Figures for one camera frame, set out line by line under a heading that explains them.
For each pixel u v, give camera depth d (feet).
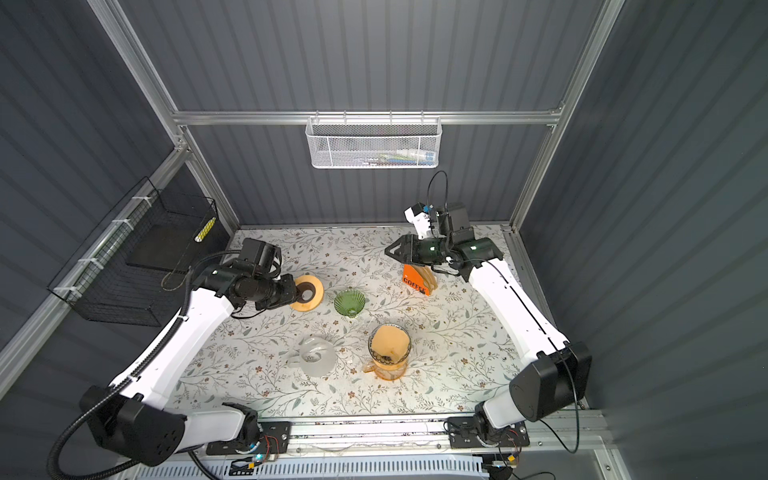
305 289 2.60
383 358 2.46
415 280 3.18
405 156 3.00
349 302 3.15
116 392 1.27
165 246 2.50
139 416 1.23
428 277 3.23
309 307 2.47
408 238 2.12
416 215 2.23
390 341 2.52
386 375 2.73
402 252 2.15
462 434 2.42
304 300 2.56
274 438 2.38
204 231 2.67
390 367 2.47
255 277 1.87
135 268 2.40
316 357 2.85
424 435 2.47
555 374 1.31
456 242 1.89
